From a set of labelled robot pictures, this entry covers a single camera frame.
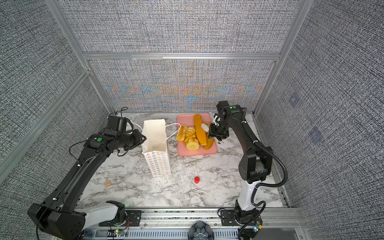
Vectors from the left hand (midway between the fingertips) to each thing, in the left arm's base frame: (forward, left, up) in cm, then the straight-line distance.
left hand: (146, 137), depth 75 cm
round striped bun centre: (+17, -23, -18) cm, 34 cm away
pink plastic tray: (+33, -23, -23) cm, 46 cm away
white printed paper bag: (+9, 0, -22) cm, 24 cm away
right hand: (+5, -36, -8) cm, 37 cm away
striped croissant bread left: (+15, -17, -20) cm, 30 cm away
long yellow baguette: (+14, -30, -16) cm, 37 cm away
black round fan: (-38, -25, -23) cm, 51 cm away
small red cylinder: (-14, -25, -22) cm, 36 cm away
